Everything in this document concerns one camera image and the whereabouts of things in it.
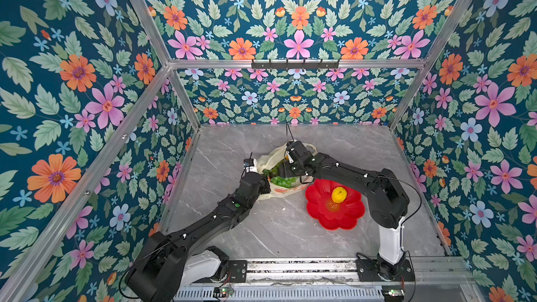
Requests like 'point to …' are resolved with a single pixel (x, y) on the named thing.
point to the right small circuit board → (395, 294)
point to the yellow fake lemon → (339, 194)
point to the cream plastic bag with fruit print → (272, 157)
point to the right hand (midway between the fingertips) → (284, 167)
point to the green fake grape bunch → (284, 182)
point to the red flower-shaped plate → (330, 214)
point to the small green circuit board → (226, 291)
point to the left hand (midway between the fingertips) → (269, 170)
